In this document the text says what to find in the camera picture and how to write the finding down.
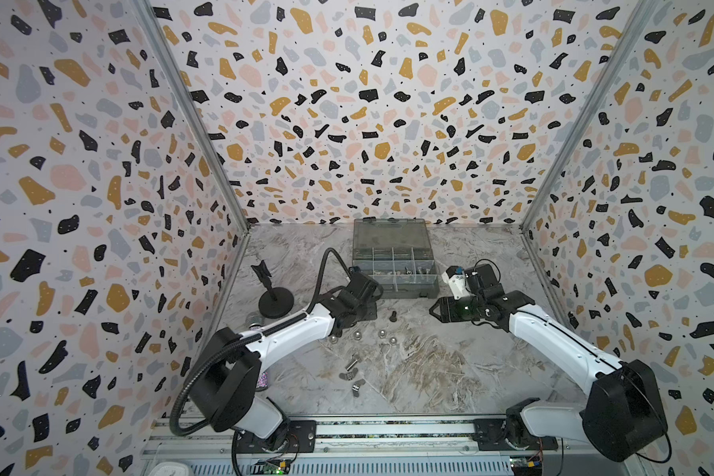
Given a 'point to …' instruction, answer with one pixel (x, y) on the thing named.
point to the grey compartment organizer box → (399, 254)
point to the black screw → (393, 317)
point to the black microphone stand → (275, 302)
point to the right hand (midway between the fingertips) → (438, 309)
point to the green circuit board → (273, 469)
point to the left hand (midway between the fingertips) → (374, 306)
